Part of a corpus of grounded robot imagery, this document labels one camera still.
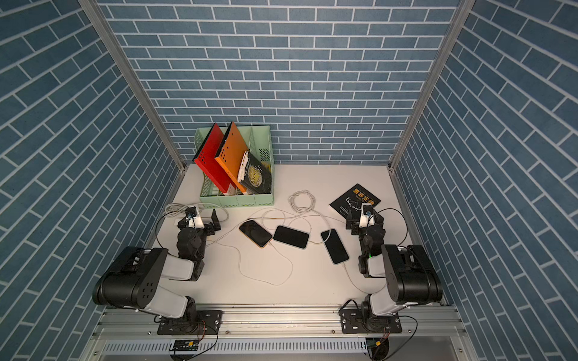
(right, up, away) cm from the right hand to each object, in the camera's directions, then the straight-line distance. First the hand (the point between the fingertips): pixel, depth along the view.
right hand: (365, 211), depth 90 cm
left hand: (-63, 0, -2) cm, 63 cm away
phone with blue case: (-12, -15, +1) cm, 19 cm away
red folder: (-63, +21, -5) cm, 67 cm away
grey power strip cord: (-83, 0, +10) cm, 84 cm away
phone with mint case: (-30, -11, +3) cm, 32 cm away
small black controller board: (-64, -41, -18) cm, 78 cm away
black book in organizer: (-47, +15, +8) cm, 50 cm away
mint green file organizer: (-46, +32, +15) cm, 57 cm away
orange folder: (-55, +23, +1) cm, 60 cm away
